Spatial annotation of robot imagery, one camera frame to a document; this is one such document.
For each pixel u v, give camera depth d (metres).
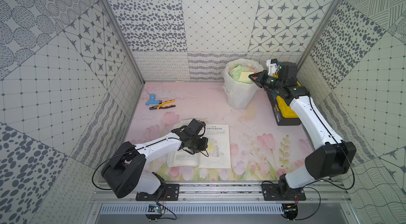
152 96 1.10
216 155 0.84
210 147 0.87
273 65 0.71
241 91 0.86
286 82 0.59
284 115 0.86
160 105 1.07
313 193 0.69
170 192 0.73
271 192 0.73
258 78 0.68
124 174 0.42
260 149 0.88
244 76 0.81
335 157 0.42
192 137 0.67
